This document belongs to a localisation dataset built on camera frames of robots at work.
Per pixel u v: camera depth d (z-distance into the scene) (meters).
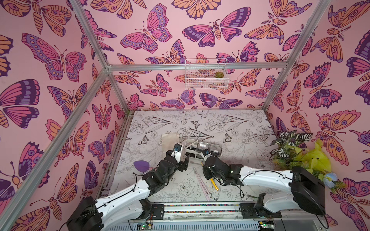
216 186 0.78
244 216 0.73
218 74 0.92
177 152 0.67
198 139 0.89
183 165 0.70
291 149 0.73
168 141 1.02
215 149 0.96
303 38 0.80
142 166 0.90
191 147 0.87
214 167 0.61
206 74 0.95
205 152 0.73
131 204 0.50
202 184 0.83
